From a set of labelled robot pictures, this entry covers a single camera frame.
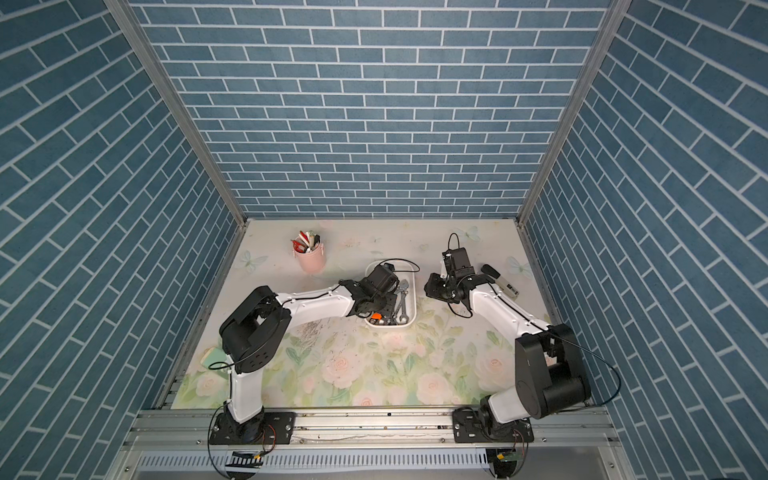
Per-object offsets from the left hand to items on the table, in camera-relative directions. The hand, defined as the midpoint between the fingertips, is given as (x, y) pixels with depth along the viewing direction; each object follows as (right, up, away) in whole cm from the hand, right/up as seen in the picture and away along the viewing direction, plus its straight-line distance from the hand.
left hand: (397, 304), depth 94 cm
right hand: (+10, +6, -3) cm, 12 cm away
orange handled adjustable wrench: (-7, -3, -3) cm, 8 cm away
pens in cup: (-32, +20, +8) cm, 38 cm away
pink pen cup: (-29, +13, +8) cm, 33 cm away
